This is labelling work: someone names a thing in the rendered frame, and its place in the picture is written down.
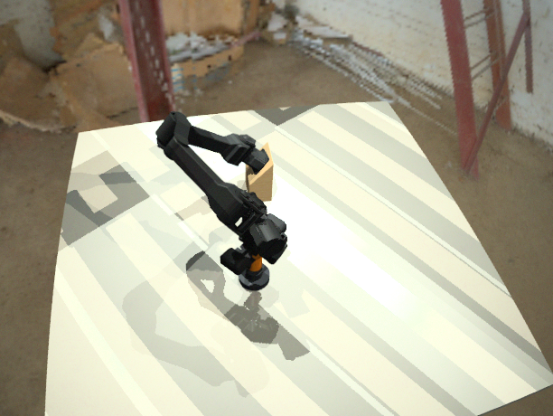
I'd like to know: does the orange cylinder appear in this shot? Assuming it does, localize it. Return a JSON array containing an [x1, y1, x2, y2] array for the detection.
[[249, 255, 262, 271]]

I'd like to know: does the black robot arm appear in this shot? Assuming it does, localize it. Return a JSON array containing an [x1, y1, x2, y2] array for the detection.
[[155, 111, 288, 265]]

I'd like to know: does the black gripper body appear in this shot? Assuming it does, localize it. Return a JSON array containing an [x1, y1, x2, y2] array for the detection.
[[220, 213, 286, 275]]

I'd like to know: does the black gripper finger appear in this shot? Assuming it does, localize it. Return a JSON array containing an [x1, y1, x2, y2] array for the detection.
[[235, 247, 256, 269]]

